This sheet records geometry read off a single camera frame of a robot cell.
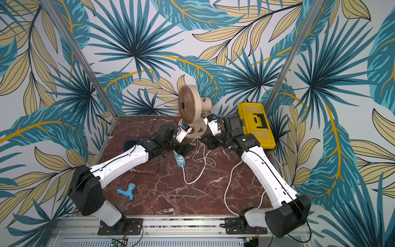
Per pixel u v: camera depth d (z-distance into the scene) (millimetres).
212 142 629
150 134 1097
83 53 855
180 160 931
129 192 821
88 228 748
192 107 874
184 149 718
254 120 949
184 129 703
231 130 549
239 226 731
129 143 949
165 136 620
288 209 382
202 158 907
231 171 900
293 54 837
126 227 671
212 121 636
